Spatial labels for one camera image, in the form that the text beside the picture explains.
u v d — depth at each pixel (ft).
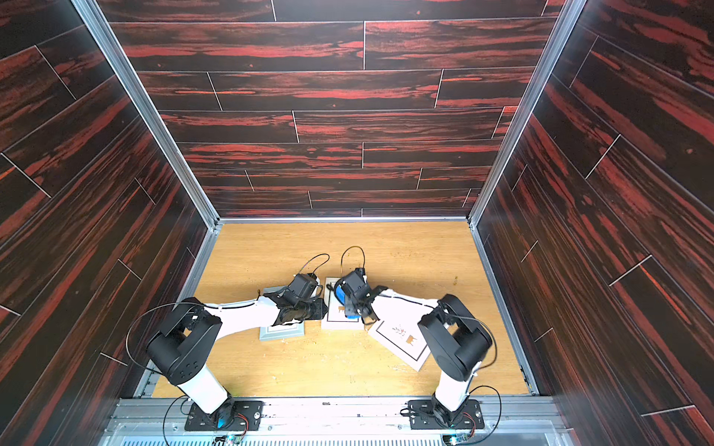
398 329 2.91
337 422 2.37
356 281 2.36
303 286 2.39
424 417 2.38
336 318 2.99
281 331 2.76
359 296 2.35
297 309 2.36
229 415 2.19
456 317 1.58
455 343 1.51
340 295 3.06
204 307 1.69
